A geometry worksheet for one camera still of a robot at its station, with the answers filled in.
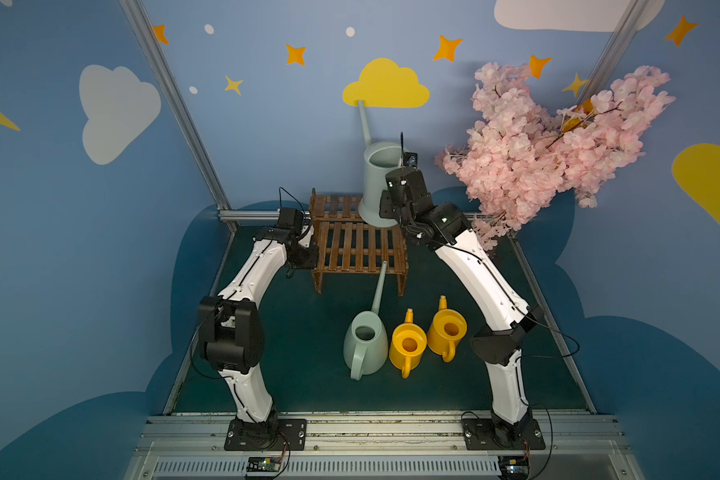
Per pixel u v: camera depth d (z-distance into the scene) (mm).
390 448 739
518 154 678
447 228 501
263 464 717
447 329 826
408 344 786
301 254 776
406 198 539
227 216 1155
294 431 748
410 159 604
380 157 765
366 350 748
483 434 733
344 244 974
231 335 484
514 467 720
